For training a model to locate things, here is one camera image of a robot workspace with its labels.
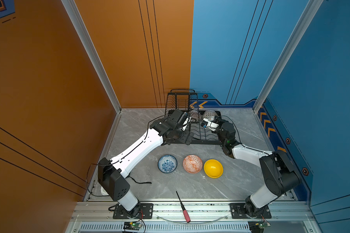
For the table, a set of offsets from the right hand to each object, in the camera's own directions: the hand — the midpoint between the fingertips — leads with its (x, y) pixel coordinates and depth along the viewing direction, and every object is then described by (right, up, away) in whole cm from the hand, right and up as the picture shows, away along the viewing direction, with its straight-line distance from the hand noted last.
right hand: (217, 114), depth 88 cm
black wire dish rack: (-17, +11, +13) cm, 24 cm away
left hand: (-20, -11, -9) cm, 25 cm away
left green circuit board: (-46, -56, -17) cm, 74 cm away
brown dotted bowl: (0, +1, +24) cm, 24 cm away
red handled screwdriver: (-21, -50, -14) cm, 56 cm away
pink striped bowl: (-11, 0, +24) cm, 27 cm away
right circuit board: (+15, -56, -17) cm, 61 cm away
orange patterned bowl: (-15, -31, +1) cm, 34 cm away
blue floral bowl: (-31, -31, +2) cm, 44 cm away
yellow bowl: (-3, -33, -1) cm, 33 cm away
